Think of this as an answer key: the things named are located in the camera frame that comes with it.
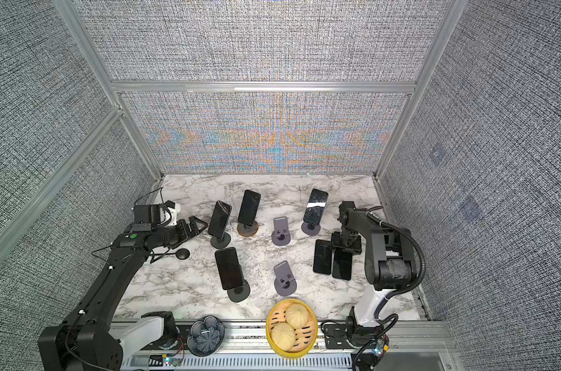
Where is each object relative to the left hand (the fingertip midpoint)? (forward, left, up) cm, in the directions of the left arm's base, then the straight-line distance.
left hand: (202, 226), depth 80 cm
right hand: (-1, -53, -17) cm, 55 cm away
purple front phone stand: (-16, -28, -13) cm, 35 cm away
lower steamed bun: (-32, -27, -11) cm, 43 cm away
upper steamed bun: (-27, -31, -10) cm, 42 cm away
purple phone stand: (+3, -27, -13) cm, 30 cm away
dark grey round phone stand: (+2, -3, -17) cm, 18 cm away
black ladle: (-1, +13, -17) cm, 21 cm away
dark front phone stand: (-17, -12, -18) cm, 28 cm away
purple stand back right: (+8, -40, -18) cm, 45 cm away
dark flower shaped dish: (-31, -2, -16) cm, 35 cm away
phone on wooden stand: (+12, -15, -6) cm, 20 cm away
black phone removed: (-5, -43, -17) cm, 47 cm away
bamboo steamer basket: (-32, -33, -14) cm, 49 cm away
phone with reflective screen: (+11, -41, -8) cm, 43 cm away
